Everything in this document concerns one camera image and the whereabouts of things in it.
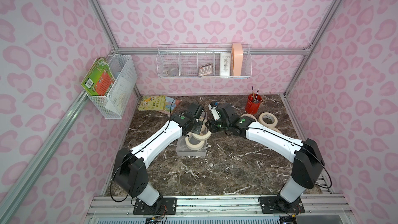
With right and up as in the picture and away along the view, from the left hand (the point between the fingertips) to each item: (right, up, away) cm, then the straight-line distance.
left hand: (195, 122), depth 84 cm
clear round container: (-14, +30, +8) cm, 34 cm away
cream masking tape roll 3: (+36, +3, +22) cm, 42 cm away
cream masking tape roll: (+4, -7, -4) cm, 10 cm away
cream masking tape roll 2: (-1, -15, +6) cm, 16 cm away
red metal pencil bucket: (+37, +11, +19) cm, 43 cm away
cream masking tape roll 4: (+42, 0, +18) cm, 46 cm away
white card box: (+17, +34, +8) cm, 39 cm away
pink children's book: (-19, +11, +29) cm, 37 cm away
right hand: (+7, 0, -2) cm, 7 cm away
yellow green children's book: (-33, +12, +30) cm, 47 cm away
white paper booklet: (-40, +14, -2) cm, 42 cm away
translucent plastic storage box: (-8, -17, +7) cm, 20 cm away
